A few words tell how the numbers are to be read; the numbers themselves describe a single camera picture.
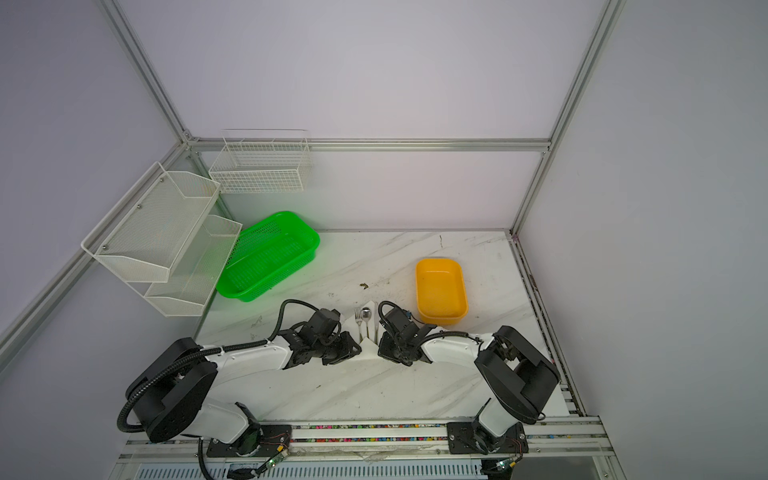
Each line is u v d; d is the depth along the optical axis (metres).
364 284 1.04
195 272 0.93
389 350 0.78
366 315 0.95
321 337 0.70
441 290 1.07
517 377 0.45
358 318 0.96
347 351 0.77
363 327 0.94
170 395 0.43
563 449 0.73
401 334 0.69
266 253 1.14
